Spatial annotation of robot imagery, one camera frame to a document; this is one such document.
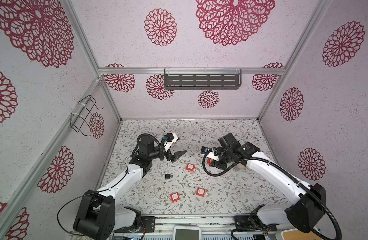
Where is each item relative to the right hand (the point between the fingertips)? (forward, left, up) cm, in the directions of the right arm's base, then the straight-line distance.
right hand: (212, 156), depth 80 cm
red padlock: (+1, +12, -15) cm, 19 cm away
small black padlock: (-5, +25, -16) cm, 30 cm away
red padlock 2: (-13, +6, -16) cm, 21 cm away
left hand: (+3, +17, +5) cm, 18 cm away
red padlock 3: (-17, +20, -15) cm, 30 cm away
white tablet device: (-33, +13, -14) cm, 38 cm away
